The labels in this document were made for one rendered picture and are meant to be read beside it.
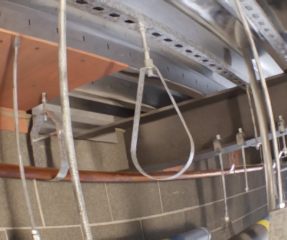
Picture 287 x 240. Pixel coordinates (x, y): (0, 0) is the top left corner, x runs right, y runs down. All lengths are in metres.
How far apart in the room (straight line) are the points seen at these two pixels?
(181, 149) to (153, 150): 0.12
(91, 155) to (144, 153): 0.25
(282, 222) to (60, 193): 0.98
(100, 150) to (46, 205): 0.44
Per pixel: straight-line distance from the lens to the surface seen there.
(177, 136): 1.68
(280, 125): 1.41
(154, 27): 0.85
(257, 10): 0.84
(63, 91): 0.41
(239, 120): 1.58
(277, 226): 0.60
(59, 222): 1.39
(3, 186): 1.23
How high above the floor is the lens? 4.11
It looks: 12 degrees up
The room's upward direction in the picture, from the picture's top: 9 degrees counter-clockwise
